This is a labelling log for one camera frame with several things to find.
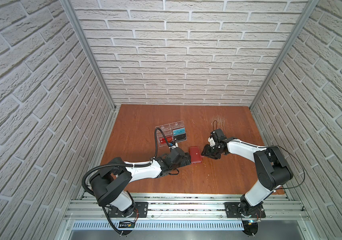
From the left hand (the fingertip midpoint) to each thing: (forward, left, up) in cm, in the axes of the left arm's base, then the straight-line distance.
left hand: (187, 156), depth 87 cm
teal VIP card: (+18, +5, 0) cm, 19 cm away
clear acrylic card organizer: (+20, +11, +1) cm, 23 cm away
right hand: (+4, -12, -4) cm, 13 cm away
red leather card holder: (+3, -6, -4) cm, 8 cm away
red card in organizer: (+15, +11, -3) cm, 19 cm away
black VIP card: (+16, +3, -3) cm, 16 cm away
